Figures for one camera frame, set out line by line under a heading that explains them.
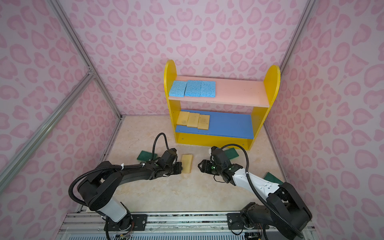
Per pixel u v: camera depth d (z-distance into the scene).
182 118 0.97
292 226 0.41
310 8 0.69
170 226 0.72
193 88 0.75
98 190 0.45
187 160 0.93
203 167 0.76
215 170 0.72
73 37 0.78
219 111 1.21
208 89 0.75
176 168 0.82
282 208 0.41
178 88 0.75
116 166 0.52
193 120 0.96
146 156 0.96
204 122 0.95
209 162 0.76
